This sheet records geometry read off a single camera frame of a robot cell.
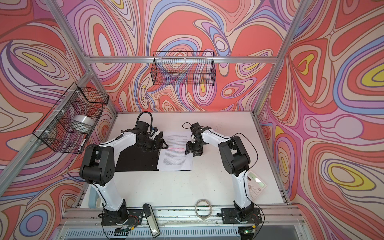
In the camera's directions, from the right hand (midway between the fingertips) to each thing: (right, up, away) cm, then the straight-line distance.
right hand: (190, 156), depth 94 cm
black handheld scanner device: (-18, -25, -25) cm, 39 cm away
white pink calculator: (+37, -13, -13) cm, 41 cm away
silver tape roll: (-53, +23, -20) cm, 61 cm away
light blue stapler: (-50, -17, -18) cm, 56 cm away
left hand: (-17, +6, -1) cm, 18 cm away
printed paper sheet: (-11, -1, 0) cm, 11 cm away
